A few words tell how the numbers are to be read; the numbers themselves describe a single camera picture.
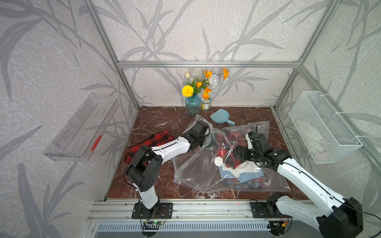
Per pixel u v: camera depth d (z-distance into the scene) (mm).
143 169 466
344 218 373
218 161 808
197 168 767
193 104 1118
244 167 825
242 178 770
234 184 791
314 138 768
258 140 606
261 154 593
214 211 753
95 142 629
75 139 652
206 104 1155
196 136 694
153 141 961
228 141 860
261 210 723
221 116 1125
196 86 973
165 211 726
